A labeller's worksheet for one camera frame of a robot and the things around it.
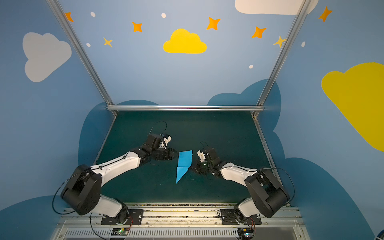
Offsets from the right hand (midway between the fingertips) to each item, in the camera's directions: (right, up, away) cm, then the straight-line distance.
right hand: (188, 167), depth 85 cm
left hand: (-6, +7, +1) cm, 10 cm away
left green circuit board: (-33, -28, -13) cm, 45 cm away
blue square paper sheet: (-2, +3, +8) cm, 9 cm away
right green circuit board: (+28, -28, -14) cm, 43 cm away
